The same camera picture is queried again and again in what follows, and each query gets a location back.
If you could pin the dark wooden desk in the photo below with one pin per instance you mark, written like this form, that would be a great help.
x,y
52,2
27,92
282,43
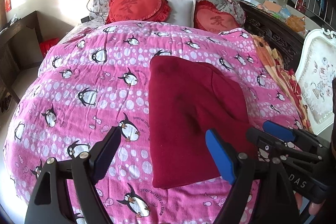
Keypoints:
x,y
19,54

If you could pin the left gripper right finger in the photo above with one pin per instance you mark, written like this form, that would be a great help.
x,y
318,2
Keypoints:
x,y
236,168

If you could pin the red heart pillow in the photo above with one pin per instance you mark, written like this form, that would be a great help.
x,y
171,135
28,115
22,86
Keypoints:
x,y
208,18
140,10

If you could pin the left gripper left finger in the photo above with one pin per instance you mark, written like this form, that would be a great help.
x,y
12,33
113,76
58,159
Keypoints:
x,y
88,169

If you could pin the dark carved wooden headboard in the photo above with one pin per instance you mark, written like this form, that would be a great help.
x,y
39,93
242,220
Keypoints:
x,y
276,33

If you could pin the white ornate chair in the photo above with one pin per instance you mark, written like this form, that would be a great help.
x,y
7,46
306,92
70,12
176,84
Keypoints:
x,y
315,74

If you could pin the right red heart pillow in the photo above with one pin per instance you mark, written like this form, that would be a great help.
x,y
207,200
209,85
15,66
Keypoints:
x,y
208,18

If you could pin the orange plastic bag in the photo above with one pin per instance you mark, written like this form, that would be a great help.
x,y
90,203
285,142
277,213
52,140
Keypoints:
x,y
296,23

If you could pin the pink penguin bedspread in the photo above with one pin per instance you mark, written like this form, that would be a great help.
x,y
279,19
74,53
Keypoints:
x,y
98,77

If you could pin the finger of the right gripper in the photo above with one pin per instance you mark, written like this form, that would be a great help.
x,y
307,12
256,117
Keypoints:
x,y
269,146
298,137

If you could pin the left red heart pillow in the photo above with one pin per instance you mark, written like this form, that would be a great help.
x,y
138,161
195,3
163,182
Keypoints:
x,y
140,10

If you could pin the orange red floral blanket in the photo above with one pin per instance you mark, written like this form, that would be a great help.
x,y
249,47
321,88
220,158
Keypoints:
x,y
272,61

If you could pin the white square pillow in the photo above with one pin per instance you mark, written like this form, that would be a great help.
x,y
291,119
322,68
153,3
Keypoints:
x,y
182,12

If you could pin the red bag on floor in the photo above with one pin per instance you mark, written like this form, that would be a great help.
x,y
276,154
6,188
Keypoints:
x,y
46,45

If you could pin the dark red garment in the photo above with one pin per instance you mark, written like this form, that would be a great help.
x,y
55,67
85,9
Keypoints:
x,y
185,100

